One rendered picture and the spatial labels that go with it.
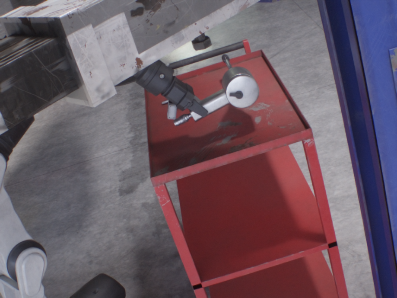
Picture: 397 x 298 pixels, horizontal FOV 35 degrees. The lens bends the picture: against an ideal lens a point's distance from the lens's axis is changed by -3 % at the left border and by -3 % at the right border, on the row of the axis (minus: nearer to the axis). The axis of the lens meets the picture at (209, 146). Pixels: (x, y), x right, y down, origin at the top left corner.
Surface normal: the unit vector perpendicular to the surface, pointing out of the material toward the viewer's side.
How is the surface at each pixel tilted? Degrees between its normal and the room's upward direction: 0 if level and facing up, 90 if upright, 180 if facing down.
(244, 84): 84
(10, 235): 90
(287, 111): 0
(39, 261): 90
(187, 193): 0
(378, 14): 90
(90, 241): 0
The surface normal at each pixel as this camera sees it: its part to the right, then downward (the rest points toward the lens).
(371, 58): 0.11, 0.44
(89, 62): 0.68, 0.16
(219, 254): -0.27, -0.85
